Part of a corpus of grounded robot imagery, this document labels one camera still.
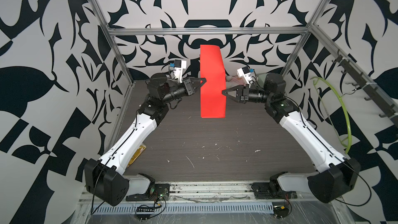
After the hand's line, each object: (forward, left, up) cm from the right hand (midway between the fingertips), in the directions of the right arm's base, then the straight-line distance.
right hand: (224, 93), depth 63 cm
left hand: (+5, +8, +4) cm, 10 cm away
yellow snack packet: (-9, +43, -38) cm, 58 cm away
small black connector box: (-36, -26, -41) cm, 61 cm away
